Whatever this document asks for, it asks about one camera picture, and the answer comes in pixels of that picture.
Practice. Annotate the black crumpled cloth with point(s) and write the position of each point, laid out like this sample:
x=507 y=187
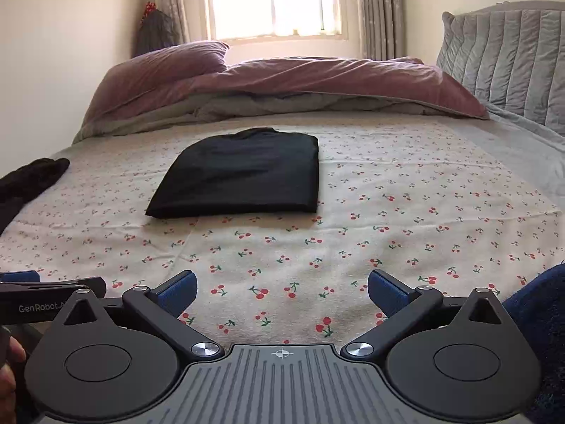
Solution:
x=26 y=185

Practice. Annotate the grey quilted headboard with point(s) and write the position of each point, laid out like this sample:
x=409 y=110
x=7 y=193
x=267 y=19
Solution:
x=507 y=57

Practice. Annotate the person's dark blue clothing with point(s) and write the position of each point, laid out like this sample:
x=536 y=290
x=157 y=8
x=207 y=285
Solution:
x=543 y=318

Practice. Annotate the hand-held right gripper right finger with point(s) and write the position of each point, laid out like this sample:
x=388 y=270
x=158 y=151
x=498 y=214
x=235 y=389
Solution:
x=388 y=291

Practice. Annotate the cherry print bed sheet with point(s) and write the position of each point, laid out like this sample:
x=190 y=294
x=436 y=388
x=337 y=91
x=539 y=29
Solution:
x=375 y=229

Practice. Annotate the grey patterned curtain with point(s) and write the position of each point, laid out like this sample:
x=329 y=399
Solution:
x=172 y=4
x=379 y=13

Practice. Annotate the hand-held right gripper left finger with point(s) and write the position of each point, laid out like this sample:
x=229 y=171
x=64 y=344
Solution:
x=176 y=293

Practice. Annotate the mauve pillow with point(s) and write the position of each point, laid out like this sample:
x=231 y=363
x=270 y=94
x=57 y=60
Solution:
x=150 y=75

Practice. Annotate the mauve and grey duvet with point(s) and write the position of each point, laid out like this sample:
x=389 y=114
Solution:
x=331 y=84

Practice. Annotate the red dotted hanging item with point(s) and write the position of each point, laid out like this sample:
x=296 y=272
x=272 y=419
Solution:
x=150 y=9

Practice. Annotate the person's left hand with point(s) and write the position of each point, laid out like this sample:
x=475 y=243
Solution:
x=6 y=393

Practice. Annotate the dark grey hanging garment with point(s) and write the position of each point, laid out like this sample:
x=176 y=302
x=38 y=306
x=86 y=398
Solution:
x=154 y=35

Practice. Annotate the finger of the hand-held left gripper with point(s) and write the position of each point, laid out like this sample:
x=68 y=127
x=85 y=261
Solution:
x=20 y=276
x=39 y=288

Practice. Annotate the black pants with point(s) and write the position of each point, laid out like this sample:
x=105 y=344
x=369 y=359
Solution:
x=242 y=176

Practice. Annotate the grey bed cover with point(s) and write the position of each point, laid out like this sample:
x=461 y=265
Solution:
x=525 y=150

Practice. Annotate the window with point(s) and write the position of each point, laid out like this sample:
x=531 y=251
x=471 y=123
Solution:
x=273 y=0

